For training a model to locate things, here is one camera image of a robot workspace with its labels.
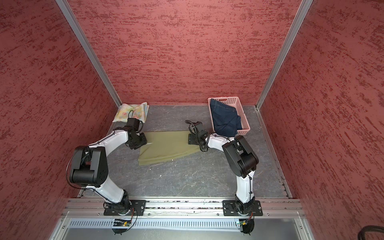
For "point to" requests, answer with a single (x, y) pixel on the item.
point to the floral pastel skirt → (139, 111)
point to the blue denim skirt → (226, 122)
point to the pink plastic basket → (234, 102)
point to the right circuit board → (243, 223)
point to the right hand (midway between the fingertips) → (192, 141)
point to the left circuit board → (122, 223)
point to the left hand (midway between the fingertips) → (144, 145)
